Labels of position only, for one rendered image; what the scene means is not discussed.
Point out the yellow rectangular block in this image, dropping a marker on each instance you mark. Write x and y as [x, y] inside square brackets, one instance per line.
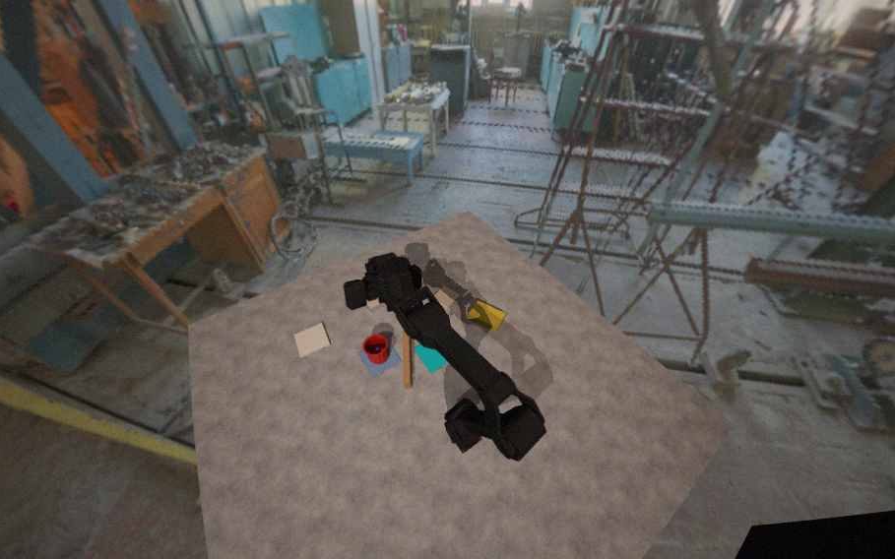
[487, 316]

